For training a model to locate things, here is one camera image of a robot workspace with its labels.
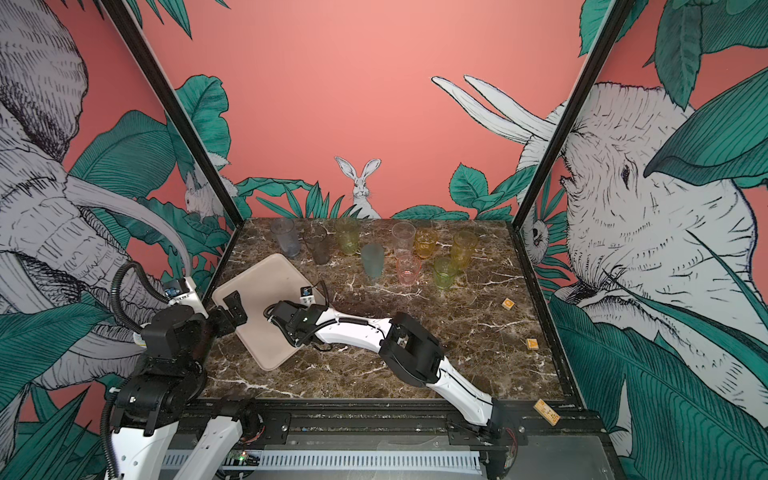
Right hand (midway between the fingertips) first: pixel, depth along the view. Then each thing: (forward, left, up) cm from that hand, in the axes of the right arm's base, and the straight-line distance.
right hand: (301, 327), depth 87 cm
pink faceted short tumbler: (+25, -33, -5) cm, 41 cm away
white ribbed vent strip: (-32, -15, -4) cm, 36 cm away
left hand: (-4, +12, +25) cm, 28 cm away
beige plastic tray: (+21, +17, -6) cm, 27 cm away
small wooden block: (+11, -66, -5) cm, 67 cm away
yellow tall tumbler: (+27, -51, 0) cm, 58 cm away
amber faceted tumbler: (+38, -40, -5) cm, 55 cm away
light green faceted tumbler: (+36, -10, +3) cm, 37 cm away
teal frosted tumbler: (+27, -20, -1) cm, 33 cm away
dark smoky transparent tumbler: (+33, +1, +2) cm, 33 cm away
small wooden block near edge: (-3, -70, -4) cm, 70 cm away
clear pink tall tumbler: (+40, -31, -2) cm, 51 cm away
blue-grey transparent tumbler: (+33, +10, +4) cm, 35 cm away
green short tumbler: (+24, -46, -3) cm, 52 cm away
